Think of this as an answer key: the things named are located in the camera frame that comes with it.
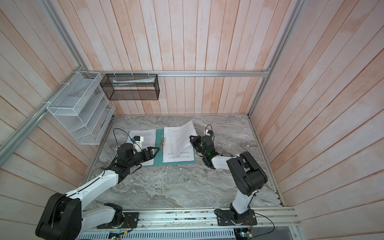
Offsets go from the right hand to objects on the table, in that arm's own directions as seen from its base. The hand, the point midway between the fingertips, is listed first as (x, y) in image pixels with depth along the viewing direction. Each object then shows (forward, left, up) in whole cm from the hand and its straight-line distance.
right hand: (188, 135), depth 91 cm
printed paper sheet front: (+3, +28, -11) cm, 31 cm away
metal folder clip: (+2, +18, -12) cm, 22 cm away
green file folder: (-16, +16, +2) cm, 22 cm away
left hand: (-13, +18, 0) cm, 22 cm away
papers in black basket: (+23, +36, +22) cm, 49 cm away
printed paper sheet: (-6, +1, -13) cm, 15 cm away
